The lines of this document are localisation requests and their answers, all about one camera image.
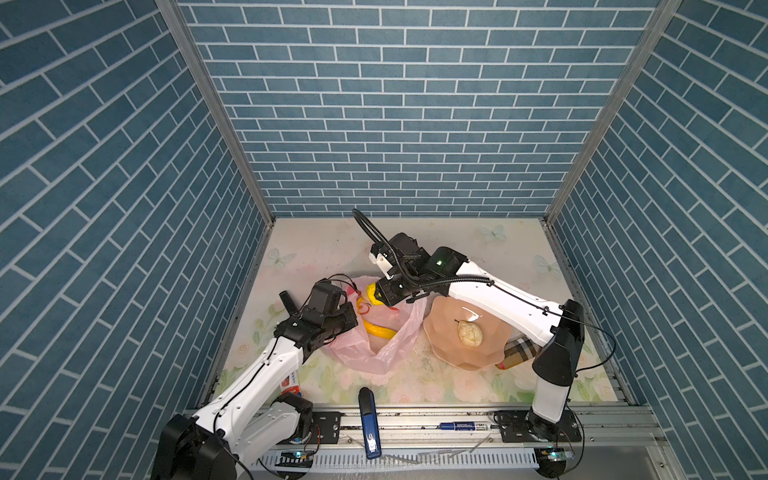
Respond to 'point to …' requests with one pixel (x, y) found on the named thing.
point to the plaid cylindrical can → (518, 351)
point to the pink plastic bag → (358, 348)
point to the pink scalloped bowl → (442, 323)
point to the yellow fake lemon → (371, 294)
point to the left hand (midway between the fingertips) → (358, 314)
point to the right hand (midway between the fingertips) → (376, 289)
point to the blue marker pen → (464, 426)
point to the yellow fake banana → (375, 329)
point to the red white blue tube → (291, 384)
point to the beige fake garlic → (469, 333)
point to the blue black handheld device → (370, 423)
